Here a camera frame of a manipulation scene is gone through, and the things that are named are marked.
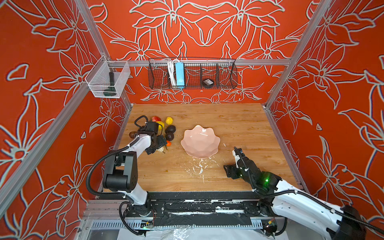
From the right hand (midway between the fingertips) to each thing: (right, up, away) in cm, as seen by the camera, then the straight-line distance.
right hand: (227, 165), depth 81 cm
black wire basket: (+2, +58, +20) cm, 61 cm away
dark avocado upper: (-34, +19, +19) cm, 43 cm away
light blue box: (-27, +53, +9) cm, 60 cm away
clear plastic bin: (-73, +51, +11) cm, 90 cm away
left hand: (-41, +9, +12) cm, 44 cm away
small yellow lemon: (-36, +24, +26) cm, 51 cm away
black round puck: (-9, +50, +15) cm, 53 cm away
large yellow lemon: (-42, +22, +22) cm, 52 cm away
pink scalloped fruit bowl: (-14, +10, +18) cm, 25 cm away
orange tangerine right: (-35, +9, +16) cm, 39 cm away
